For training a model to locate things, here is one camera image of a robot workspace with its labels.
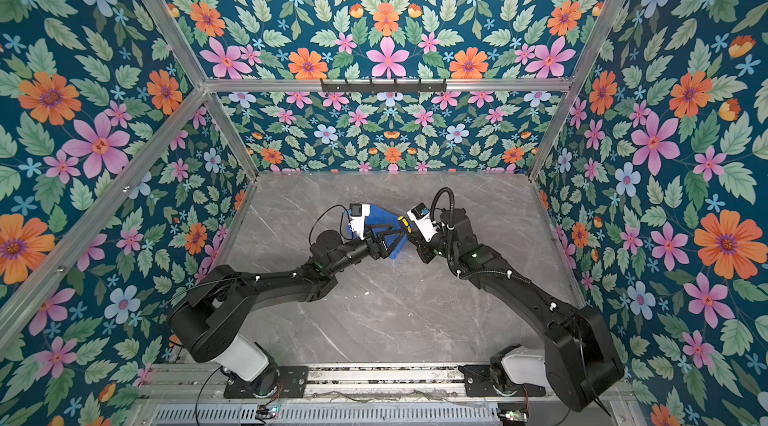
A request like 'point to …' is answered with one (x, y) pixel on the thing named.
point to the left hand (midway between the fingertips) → (400, 224)
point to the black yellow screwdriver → (405, 222)
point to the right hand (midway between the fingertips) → (413, 231)
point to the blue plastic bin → (387, 228)
